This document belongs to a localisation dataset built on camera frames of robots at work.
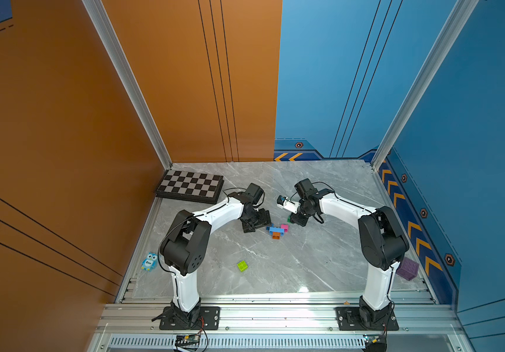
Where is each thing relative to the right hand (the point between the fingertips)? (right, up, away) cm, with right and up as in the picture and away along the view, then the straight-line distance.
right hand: (294, 215), depth 97 cm
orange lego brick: (-8, -8, -5) cm, 13 cm away
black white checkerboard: (-47, +13, +9) cm, 50 cm away
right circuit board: (+23, -38, -26) cm, 51 cm away
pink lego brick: (-4, -4, -4) cm, 7 cm away
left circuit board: (-38, -38, -24) cm, 60 cm away
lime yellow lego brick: (-22, -18, -13) cm, 31 cm away
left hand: (-12, -3, -4) cm, 13 cm away
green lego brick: (-3, -1, -3) cm, 4 cm away
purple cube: (+39, -17, -17) cm, 46 cm away
